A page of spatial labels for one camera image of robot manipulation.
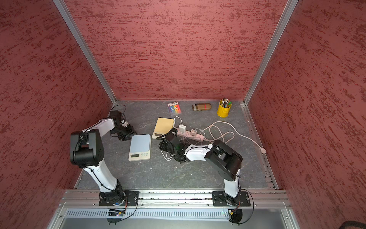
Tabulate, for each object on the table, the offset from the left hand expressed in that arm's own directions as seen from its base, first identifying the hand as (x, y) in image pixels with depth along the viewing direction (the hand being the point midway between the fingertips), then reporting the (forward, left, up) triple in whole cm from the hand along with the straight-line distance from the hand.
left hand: (134, 137), depth 95 cm
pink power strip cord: (-6, -89, -5) cm, 90 cm away
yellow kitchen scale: (+9, -19, 0) cm, 21 cm away
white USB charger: (+5, -33, +4) cm, 34 cm away
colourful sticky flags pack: (+28, -26, -1) cm, 39 cm away
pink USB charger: (+2, -41, +4) cm, 41 cm away
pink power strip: (+3, -37, -1) cm, 37 cm away
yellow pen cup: (+21, -64, +3) cm, 67 cm away
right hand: (-8, -19, +3) cm, 21 cm away
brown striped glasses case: (+30, -49, 0) cm, 57 cm away
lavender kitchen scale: (-7, -5, -2) cm, 9 cm away
